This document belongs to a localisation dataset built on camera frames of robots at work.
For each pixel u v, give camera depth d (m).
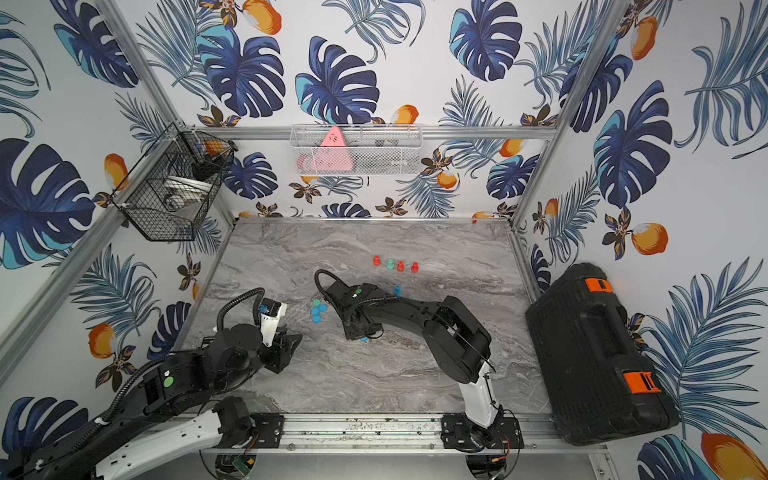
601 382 0.62
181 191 0.80
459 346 0.49
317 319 0.95
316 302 0.98
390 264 1.05
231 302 0.46
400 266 1.06
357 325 0.65
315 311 0.96
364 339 0.77
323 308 0.97
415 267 1.06
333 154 0.90
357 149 0.95
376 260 1.07
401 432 0.76
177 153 0.89
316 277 0.75
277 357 0.60
